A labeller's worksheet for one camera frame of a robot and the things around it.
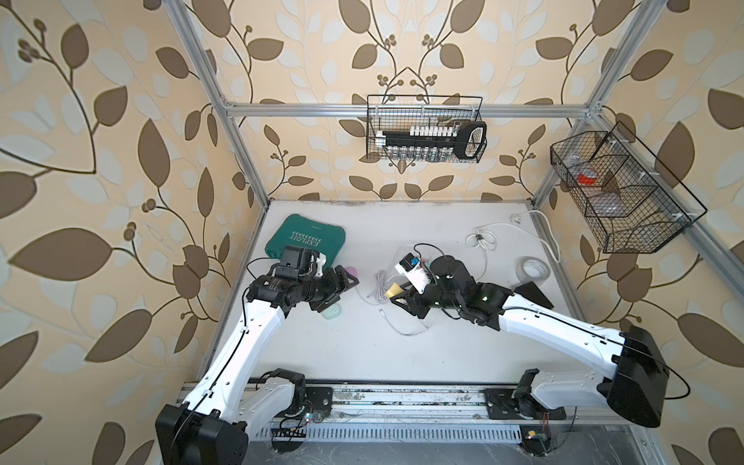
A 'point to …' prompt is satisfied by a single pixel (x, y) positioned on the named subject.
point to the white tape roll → (531, 268)
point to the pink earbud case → (352, 270)
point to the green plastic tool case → (297, 231)
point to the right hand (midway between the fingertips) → (396, 293)
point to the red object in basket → (584, 180)
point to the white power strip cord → (535, 222)
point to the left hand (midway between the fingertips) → (347, 284)
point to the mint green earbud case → (331, 311)
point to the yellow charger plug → (393, 291)
